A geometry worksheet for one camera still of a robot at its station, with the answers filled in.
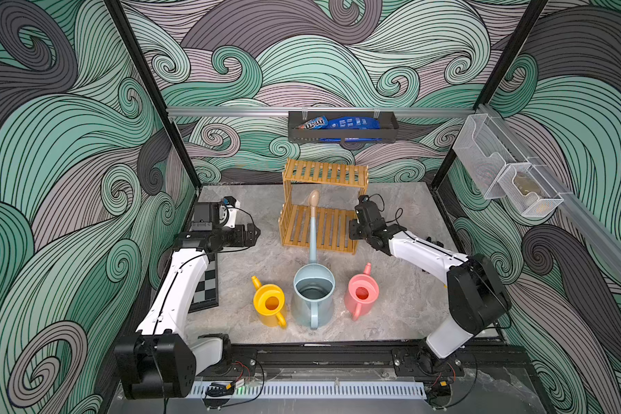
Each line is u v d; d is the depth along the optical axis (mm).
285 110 937
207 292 837
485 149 922
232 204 715
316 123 915
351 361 744
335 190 1188
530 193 635
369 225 688
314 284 849
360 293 762
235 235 705
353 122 920
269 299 748
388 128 949
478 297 451
